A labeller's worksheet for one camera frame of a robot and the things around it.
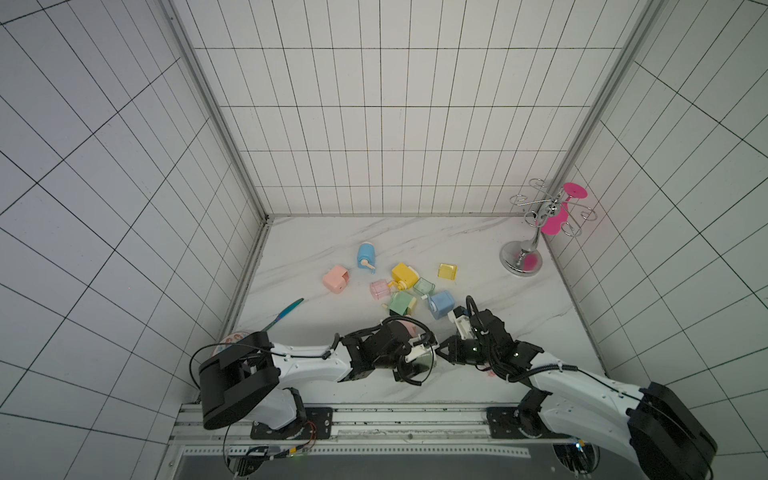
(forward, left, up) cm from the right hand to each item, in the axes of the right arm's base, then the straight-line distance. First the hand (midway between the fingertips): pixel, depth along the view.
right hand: (431, 345), depth 81 cm
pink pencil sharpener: (-3, +6, +18) cm, 19 cm away
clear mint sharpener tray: (+22, +1, -6) cm, 23 cm away
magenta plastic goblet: (+30, -35, +19) cm, 50 cm away
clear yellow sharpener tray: (+27, -7, -3) cm, 28 cm away
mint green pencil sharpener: (+12, +9, 0) cm, 15 cm away
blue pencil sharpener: (+12, -3, +2) cm, 13 cm away
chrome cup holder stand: (+35, -35, -6) cm, 50 cm away
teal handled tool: (+9, +46, -4) cm, 47 cm away
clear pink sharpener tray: (+19, +16, -4) cm, 25 cm away
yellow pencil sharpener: (+23, +8, -2) cm, 24 cm away
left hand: (-4, +5, -2) cm, 6 cm away
